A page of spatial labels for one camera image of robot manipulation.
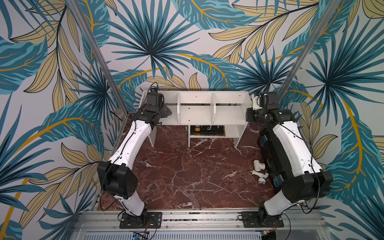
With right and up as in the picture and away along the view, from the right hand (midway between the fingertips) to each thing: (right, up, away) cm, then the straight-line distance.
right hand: (249, 112), depth 79 cm
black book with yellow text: (-21, -10, +13) cm, 27 cm away
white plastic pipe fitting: (+9, -32, +10) cm, 34 cm away
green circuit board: (-57, -60, -8) cm, 83 cm away
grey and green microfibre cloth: (-43, 0, -6) cm, 44 cm away
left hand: (-48, +2, +2) cm, 48 cm away
